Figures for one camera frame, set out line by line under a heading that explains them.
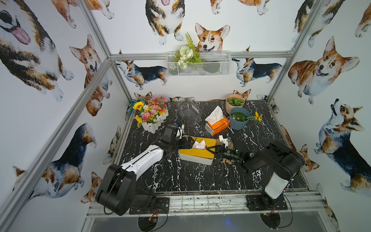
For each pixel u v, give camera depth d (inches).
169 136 26.6
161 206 28.9
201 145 33.4
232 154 30.1
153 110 37.4
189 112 45.6
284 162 19.3
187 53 30.8
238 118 40.3
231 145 32.3
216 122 38.5
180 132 31.4
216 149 32.1
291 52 36.4
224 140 33.1
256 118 36.4
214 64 36.4
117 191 16.4
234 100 41.8
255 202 28.9
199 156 32.0
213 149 32.3
